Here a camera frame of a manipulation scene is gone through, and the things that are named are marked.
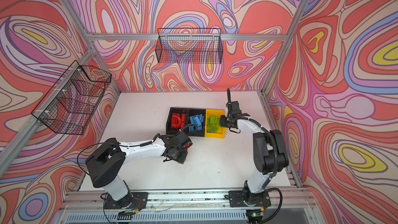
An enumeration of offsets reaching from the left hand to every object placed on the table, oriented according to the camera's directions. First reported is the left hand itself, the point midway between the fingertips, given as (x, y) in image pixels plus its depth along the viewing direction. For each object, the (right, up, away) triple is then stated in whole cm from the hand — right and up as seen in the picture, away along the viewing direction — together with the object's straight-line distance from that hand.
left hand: (186, 157), depth 87 cm
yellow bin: (+21, +13, +9) cm, 26 cm away
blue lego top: (+7, +20, +9) cm, 23 cm away
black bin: (-12, +14, +11) cm, 21 cm away
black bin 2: (+3, +26, +12) cm, 28 cm away
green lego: (+17, +18, +12) cm, 27 cm away
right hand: (+23, +18, +9) cm, 31 cm away
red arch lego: (-7, +20, +12) cm, 24 cm away
